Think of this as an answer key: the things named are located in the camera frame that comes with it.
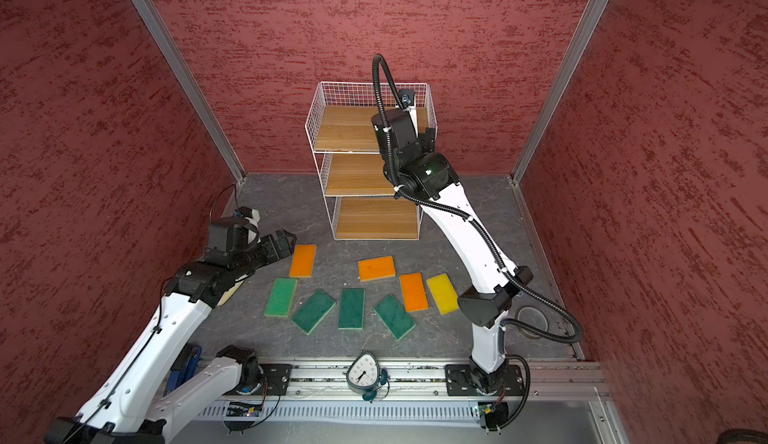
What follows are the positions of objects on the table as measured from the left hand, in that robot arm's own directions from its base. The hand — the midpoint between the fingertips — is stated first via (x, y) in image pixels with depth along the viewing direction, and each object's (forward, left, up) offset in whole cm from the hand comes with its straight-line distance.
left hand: (282, 249), depth 76 cm
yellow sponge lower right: (-3, -45, -20) cm, 49 cm away
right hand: (+17, -32, +24) cm, 43 cm away
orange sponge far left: (+6, 0, -18) cm, 19 cm away
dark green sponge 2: (-11, -30, -18) cm, 37 cm away
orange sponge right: (-2, -36, -21) cm, 42 cm away
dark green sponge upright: (-8, -17, -19) cm, 27 cm away
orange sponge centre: (+5, -24, -20) cm, 31 cm away
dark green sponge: (-9, -6, -19) cm, 22 cm away
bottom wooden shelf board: (+25, -23, -20) cm, 39 cm away
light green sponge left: (-6, +4, -19) cm, 21 cm away
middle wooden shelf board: (+22, -19, +7) cm, 29 cm away
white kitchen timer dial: (-26, -22, -16) cm, 38 cm away
